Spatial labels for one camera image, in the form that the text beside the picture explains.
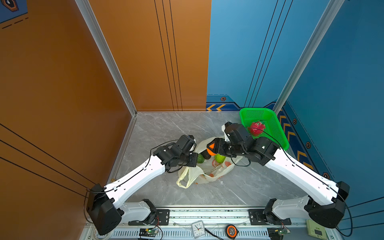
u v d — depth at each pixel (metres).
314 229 0.68
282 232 0.69
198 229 0.69
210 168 0.91
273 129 1.05
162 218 0.74
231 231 0.67
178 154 0.57
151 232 0.70
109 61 0.89
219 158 0.87
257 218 0.72
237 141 0.50
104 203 0.39
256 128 0.99
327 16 0.73
